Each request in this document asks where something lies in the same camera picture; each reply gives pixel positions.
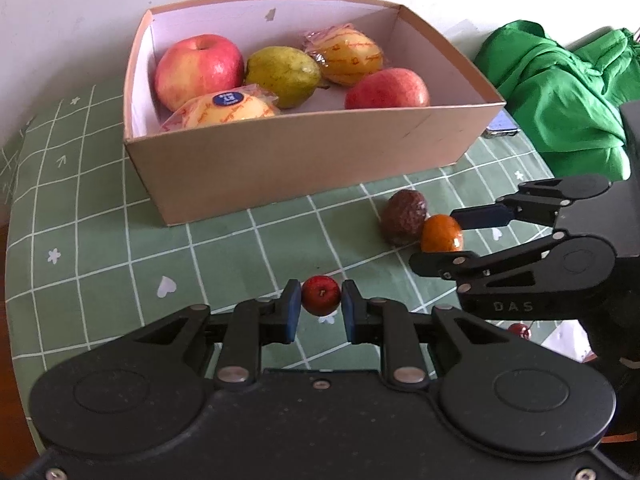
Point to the green pear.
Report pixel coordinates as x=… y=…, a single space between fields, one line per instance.
x=289 y=74

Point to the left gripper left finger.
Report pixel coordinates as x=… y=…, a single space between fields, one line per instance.
x=145 y=388

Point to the brown cardboard box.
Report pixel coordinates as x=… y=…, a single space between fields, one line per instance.
x=201 y=173

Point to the small red crabapple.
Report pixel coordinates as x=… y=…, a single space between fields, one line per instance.
x=521 y=330
x=321 y=295

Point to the red apple front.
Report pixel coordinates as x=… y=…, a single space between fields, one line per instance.
x=393 y=87

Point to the green cloth bag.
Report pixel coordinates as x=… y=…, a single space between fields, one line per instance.
x=566 y=101

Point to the smartphone with lit screen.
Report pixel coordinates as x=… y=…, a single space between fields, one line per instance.
x=503 y=124

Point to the orange tangerine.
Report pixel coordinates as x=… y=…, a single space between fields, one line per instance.
x=441 y=233

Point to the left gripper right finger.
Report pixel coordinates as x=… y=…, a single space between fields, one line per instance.
x=499 y=390

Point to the green checkered tablecloth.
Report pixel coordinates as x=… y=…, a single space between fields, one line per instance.
x=89 y=258

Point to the large red apple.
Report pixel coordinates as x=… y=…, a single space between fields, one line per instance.
x=196 y=66

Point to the wrapped yellow pear with sticker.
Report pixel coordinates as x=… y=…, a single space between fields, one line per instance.
x=222 y=107

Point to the wrapped yellow pear right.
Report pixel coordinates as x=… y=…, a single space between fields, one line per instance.
x=344 y=54

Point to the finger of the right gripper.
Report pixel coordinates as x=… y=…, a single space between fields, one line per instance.
x=555 y=263
x=536 y=202

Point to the dark brown passion fruit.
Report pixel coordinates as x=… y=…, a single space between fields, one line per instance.
x=402 y=219

